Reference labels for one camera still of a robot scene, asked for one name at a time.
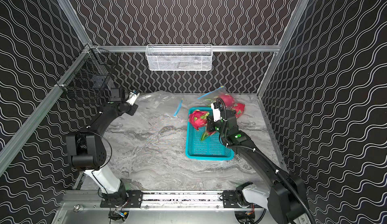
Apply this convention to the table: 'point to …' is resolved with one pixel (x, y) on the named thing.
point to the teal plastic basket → (210, 148)
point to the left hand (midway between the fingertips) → (136, 103)
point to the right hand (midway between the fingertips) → (208, 115)
